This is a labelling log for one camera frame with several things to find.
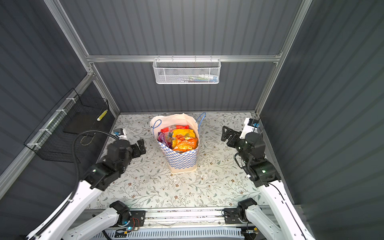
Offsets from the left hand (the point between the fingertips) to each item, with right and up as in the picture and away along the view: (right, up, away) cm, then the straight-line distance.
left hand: (135, 143), depth 72 cm
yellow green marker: (-22, +15, +11) cm, 29 cm away
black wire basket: (-35, +5, +1) cm, 35 cm away
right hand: (+47, +6, -4) cm, 47 cm away
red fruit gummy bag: (+13, +6, +18) cm, 23 cm away
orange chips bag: (+23, -1, +4) cm, 23 cm away
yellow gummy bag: (+25, +4, +13) cm, 29 cm away
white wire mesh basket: (+22, +55, +52) cm, 79 cm away
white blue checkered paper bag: (+21, -10, +2) cm, 23 cm away
